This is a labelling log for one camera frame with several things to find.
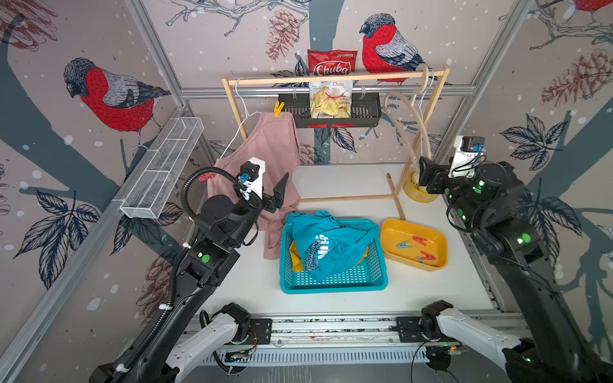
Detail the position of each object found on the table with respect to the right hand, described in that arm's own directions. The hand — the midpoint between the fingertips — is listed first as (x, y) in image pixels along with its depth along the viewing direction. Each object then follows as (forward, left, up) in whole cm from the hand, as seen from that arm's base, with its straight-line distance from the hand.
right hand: (433, 156), depth 59 cm
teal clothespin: (-2, -5, -46) cm, 46 cm away
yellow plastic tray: (-2, -9, -46) cm, 46 cm away
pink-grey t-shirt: (+19, +46, -11) cm, 51 cm away
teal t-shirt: (-12, +26, -29) cm, 41 cm away
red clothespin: (+1, -12, -46) cm, 47 cm away
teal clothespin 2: (-8, -10, -46) cm, 48 cm away
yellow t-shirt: (-10, +37, -39) cm, 55 cm away
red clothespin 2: (-7, -13, -45) cm, 47 cm away
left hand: (-5, +40, +1) cm, 40 cm away
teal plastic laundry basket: (-15, +10, -45) cm, 49 cm away
